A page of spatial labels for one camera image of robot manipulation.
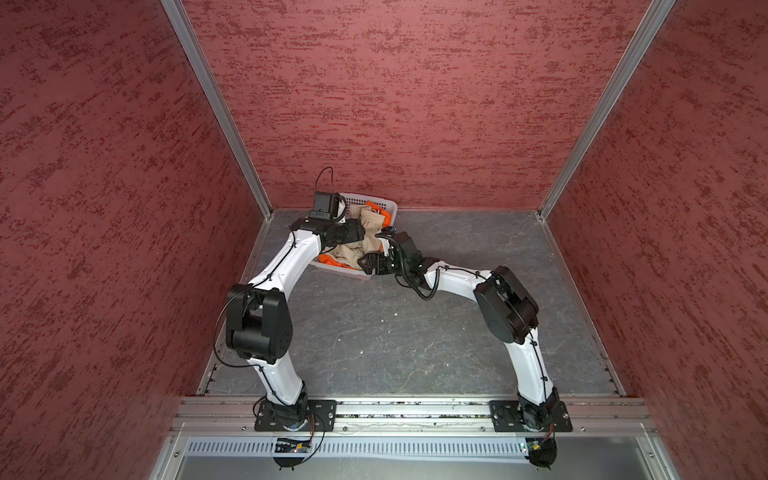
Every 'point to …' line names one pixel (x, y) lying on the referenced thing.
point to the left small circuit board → (292, 446)
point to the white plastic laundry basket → (351, 200)
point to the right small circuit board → (539, 447)
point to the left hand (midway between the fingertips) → (354, 236)
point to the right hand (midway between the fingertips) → (368, 265)
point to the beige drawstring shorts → (348, 254)
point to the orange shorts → (387, 221)
